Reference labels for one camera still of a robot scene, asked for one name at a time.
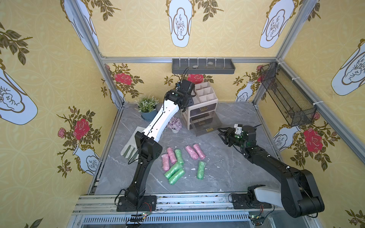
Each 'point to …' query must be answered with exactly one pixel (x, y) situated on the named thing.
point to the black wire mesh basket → (295, 107)
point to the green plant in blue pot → (147, 106)
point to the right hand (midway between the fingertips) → (217, 131)
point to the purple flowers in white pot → (175, 124)
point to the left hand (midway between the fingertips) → (190, 102)
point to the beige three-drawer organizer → (204, 95)
